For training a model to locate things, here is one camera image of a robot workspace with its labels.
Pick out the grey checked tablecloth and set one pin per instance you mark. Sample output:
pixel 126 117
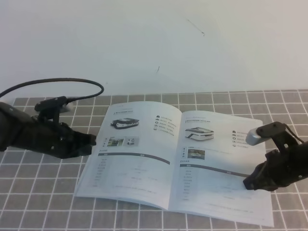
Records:
pixel 37 191

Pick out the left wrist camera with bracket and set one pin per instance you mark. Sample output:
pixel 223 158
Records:
pixel 52 108

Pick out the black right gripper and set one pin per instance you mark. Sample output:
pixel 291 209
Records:
pixel 278 171

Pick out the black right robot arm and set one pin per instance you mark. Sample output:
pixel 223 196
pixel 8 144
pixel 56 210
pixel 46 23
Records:
pixel 280 169

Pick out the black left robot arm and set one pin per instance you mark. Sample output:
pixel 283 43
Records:
pixel 12 121

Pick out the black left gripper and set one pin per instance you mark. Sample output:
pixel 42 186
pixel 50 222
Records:
pixel 55 140

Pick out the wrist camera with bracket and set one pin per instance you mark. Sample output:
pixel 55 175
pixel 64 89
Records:
pixel 283 137
pixel 52 108

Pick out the white robot catalogue book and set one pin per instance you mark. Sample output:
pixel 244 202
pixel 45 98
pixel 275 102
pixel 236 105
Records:
pixel 193 162

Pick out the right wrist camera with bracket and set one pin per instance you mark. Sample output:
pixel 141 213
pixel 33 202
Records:
pixel 283 137

